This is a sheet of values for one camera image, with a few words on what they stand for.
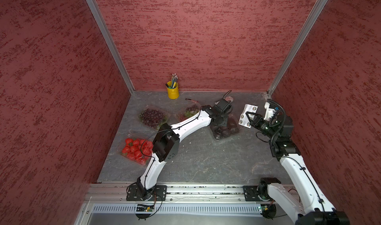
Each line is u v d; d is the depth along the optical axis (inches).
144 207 28.5
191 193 29.8
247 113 29.2
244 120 29.6
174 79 43.1
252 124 26.2
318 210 15.4
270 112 26.4
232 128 35.5
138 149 33.2
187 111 39.5
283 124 21.1
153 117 38.1
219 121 31.2
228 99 44.5
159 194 29.1
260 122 25.8
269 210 27.4
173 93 45.0
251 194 29.2
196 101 44.7
